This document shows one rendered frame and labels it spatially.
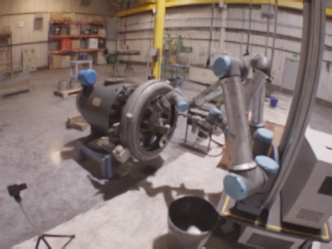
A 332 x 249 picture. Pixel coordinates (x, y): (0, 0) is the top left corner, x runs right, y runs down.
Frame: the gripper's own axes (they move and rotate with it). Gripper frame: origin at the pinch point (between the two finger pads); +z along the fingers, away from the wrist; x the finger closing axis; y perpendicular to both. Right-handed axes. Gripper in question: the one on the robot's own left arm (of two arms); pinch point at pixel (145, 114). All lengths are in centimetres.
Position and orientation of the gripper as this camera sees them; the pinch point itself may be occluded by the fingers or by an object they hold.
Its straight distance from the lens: 149.2
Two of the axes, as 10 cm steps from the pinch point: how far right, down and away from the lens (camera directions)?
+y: -5.4, -8.3, 0.9
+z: -8.3, 5.5, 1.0
